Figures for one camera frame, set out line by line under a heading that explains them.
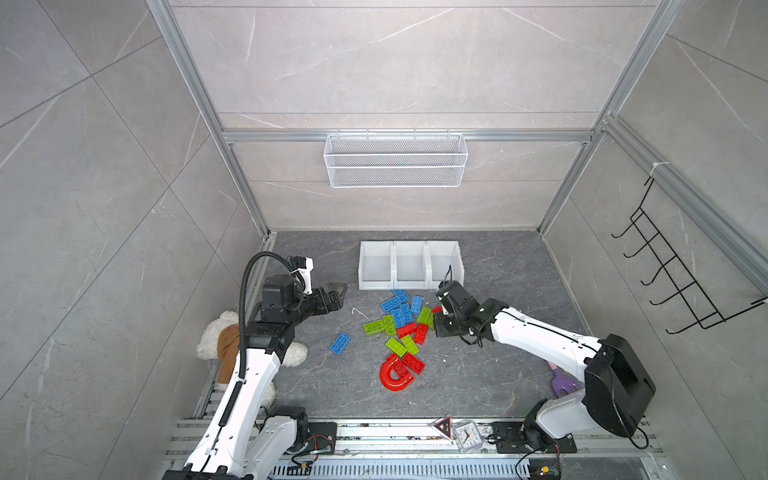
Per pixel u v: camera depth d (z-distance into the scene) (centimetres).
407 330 90
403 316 98
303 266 68
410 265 108
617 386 42
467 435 73
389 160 100
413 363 86
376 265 108
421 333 90
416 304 96
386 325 93
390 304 96
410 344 88
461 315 65
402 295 98
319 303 66
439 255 110
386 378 83
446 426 75
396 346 88
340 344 88
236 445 40
